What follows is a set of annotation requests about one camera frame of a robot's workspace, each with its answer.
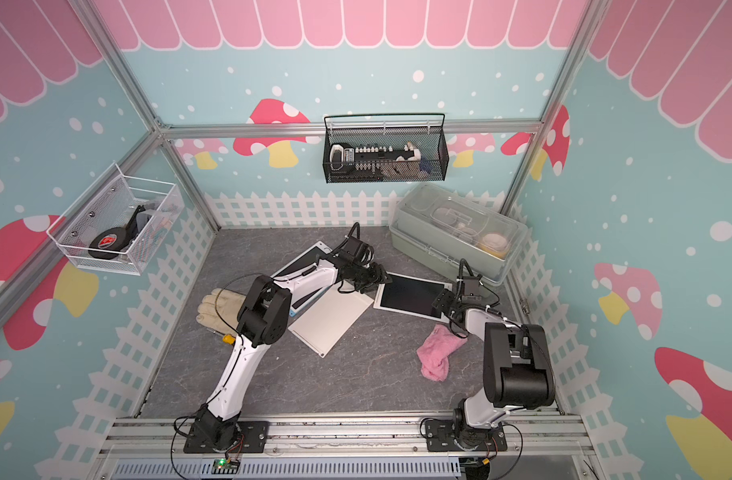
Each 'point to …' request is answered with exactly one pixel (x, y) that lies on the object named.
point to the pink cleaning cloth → (435, 349)
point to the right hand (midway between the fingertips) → (443, 301)
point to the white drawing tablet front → (329, 317)
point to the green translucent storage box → (461, 229)
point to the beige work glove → (220, 310)
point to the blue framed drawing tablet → (302, 264)
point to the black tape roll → (111, 239)
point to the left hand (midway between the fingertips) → (386, 286)
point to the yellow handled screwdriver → (229, 339)
